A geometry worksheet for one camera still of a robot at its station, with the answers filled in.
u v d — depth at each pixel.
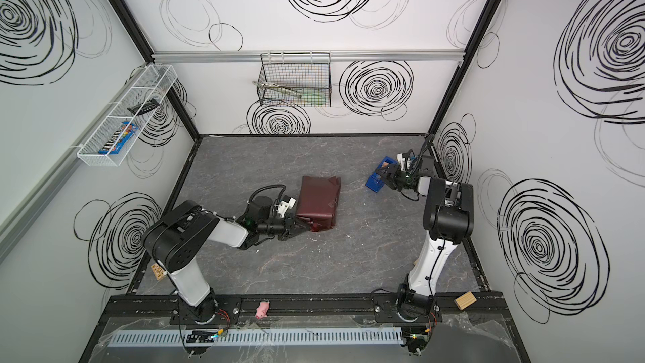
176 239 0.49
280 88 0.85
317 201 0.89
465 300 0.75
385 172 0.99
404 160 0.89
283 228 0.79
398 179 0.89
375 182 0.97
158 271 0.80
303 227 0.86
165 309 0.78
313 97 0.93
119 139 0.67
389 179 0.91
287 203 0.87
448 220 0.53
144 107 0.77
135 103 0.82
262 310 0.72
